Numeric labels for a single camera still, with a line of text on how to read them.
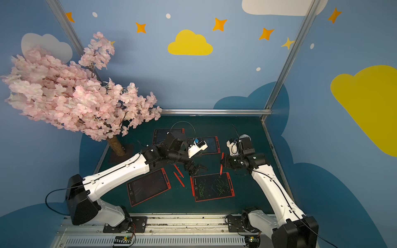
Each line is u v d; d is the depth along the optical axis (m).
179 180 0.89
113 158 0.98
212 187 0.86
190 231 0.73
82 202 0.39
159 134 1.11
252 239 0.73
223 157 0.79
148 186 0.86
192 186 0.87
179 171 0.93
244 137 1.05
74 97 0.49
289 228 0.38
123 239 0.72
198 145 0.61
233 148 0.70
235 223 0.75
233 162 0.66
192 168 0.62
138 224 0.75
